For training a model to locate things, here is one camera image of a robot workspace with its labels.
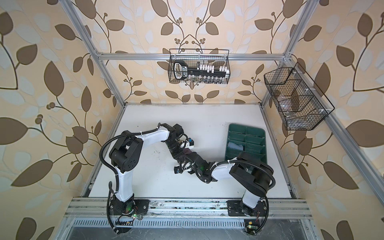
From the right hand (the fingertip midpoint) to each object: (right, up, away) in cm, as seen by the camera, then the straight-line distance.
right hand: (188, 156), depth 89 cm
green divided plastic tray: (+42, +9, +7) cm, 44 cm away
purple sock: (-1, +3, +3) cm, 4 cm away
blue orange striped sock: (+28, +6, +2) cm, 28 cm away
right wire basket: (+57, +30, -16) cm, 67 cm away
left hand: (-3, -1, 0) cm, 3 cm away
